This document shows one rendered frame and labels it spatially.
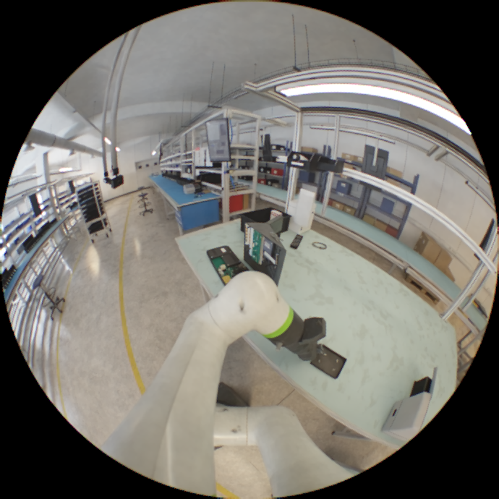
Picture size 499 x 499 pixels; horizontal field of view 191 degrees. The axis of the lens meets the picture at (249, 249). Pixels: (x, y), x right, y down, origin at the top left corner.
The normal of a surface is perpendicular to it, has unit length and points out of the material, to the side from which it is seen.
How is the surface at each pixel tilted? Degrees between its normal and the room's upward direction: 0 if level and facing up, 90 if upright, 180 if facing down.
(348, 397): 0
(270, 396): 0
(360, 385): 0
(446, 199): 90
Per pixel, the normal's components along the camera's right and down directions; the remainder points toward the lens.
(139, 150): 0.63, 0.47
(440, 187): -0.78, 0.33
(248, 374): 0.05, -0.82
